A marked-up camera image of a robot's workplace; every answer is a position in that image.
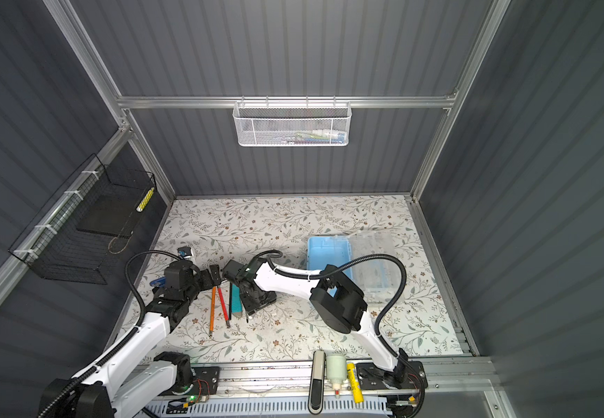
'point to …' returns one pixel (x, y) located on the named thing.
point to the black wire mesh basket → (56, 249)
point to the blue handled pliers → (161, 281)
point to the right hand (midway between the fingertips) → (258, 310)
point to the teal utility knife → (237, 305)
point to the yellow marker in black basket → (140, 207)
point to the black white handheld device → (318, 379)
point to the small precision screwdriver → (246, 317)
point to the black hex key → (231, 299)
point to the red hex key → (223, 305)
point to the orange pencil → (212, 310)
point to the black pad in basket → (111, 214)
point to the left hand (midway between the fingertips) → (204, 269)
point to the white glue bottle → (337, 371)
